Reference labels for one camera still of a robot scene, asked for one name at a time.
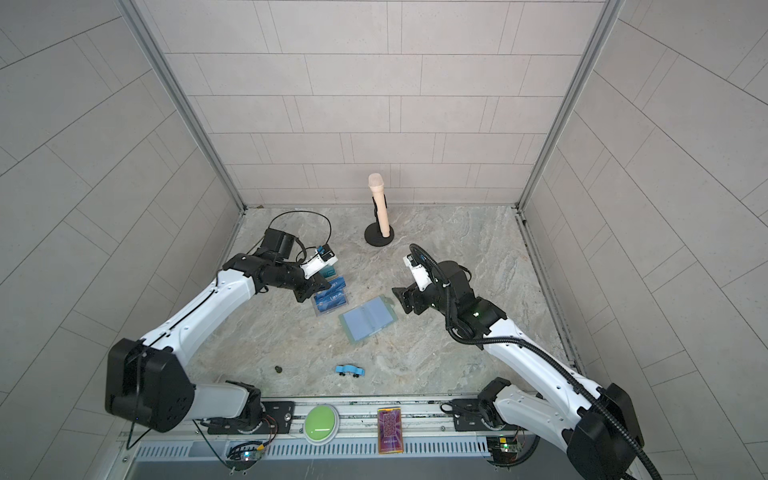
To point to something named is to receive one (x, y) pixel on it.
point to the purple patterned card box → (390, 435)
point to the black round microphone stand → (373, 233)
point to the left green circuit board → (246, 452)
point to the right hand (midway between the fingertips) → (402, 284)
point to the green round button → (321, 424)
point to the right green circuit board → (503, 448)
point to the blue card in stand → (333, 296)
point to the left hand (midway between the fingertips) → (333, 279)
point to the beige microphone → (376, 184)
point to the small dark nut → (278, 369)
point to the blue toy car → (349, 369)
